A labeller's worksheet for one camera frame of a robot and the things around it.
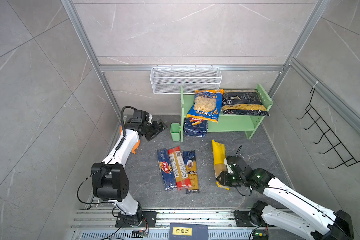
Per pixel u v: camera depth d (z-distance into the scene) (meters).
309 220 0.43
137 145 1.00
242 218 0.73
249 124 0.98
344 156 0.61
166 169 0.87
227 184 0.67
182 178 0.84
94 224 0.73
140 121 0.67
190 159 0.92
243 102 0.82
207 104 0.81
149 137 0.80
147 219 0.73
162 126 0.77
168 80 1.00
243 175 0.57
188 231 0.69
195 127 0.89
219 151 0.84
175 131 1.04
